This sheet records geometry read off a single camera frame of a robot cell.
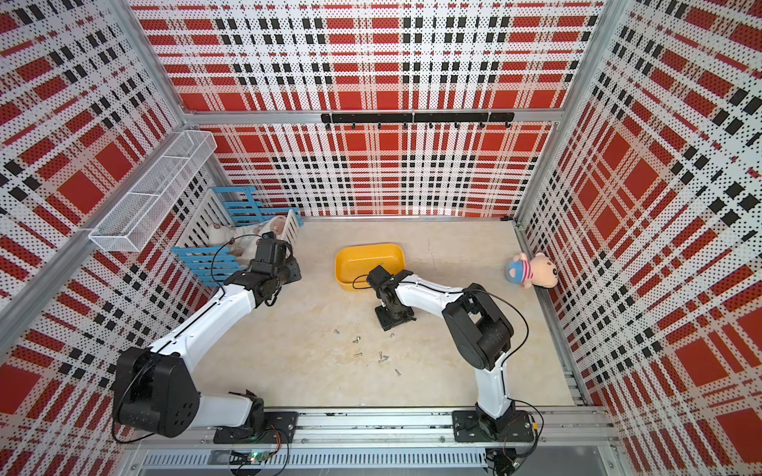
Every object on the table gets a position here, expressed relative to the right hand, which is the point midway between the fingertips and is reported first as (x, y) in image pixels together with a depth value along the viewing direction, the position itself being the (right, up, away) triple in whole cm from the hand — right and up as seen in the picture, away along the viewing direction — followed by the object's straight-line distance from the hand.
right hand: (396, 321), depth 91 cm
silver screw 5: (+1, -13, -8) cm, 15 cm away
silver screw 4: (-5, -8, -4) cm, 10 cm away
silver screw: (-19, -3, 0) cm, 19 cm away
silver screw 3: (-11, -9, -4) cm, 15 cm away
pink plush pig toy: (+47, +15, +5) cm, 50 cm away
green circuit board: (-33, -27, -21) cm, 47 cm away
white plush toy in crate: (-59, +25, +21) cm, 67 cm away
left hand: (-31, +17, -3) cm, 36 cm away
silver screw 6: (-2, -4, 0) cm, 5 cm away
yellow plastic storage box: (-16, +17, +18) cm, 29 cm away
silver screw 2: (-12, -5, -2) cm, 13 cm away
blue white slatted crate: (-65, +39, +26) cm, 80 cm away
